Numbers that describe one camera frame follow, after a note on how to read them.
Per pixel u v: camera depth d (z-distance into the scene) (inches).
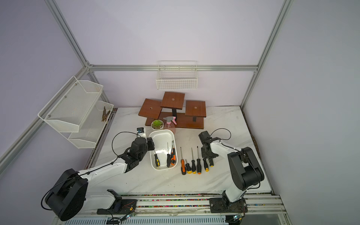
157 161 34.6
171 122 37.5
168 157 34.7
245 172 18.1
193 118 43.6
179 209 29.0
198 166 33.9
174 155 34.5
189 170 33.0
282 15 27.8
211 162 34.7
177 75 38.4
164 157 35.4
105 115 38.5
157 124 38.6
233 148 20.6
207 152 27.0
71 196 16.2
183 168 33.7
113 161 22.6
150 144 30.1
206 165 34.7
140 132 29.4
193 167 33.9
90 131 35.8
